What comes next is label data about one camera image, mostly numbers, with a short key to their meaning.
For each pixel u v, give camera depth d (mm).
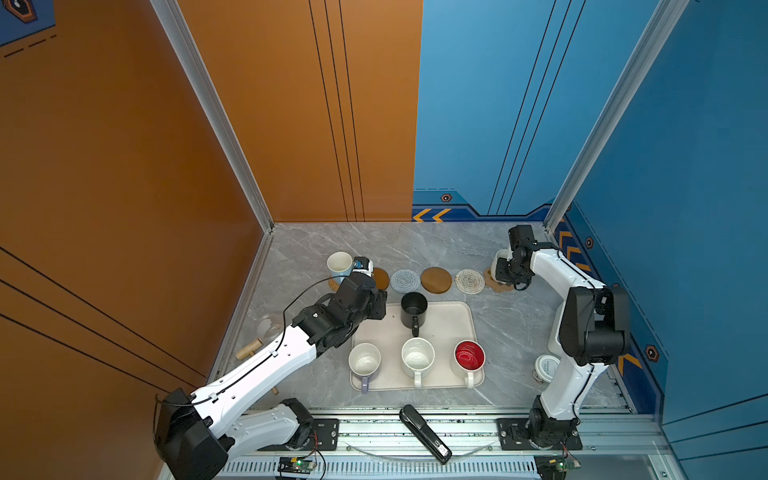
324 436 740
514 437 725
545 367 791
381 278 1031
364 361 830
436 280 1025
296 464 709
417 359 849
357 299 565
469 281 1023
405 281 1023
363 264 668
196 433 378
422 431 710
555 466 700
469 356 845
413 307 915
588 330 504
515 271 813
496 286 1023
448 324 928
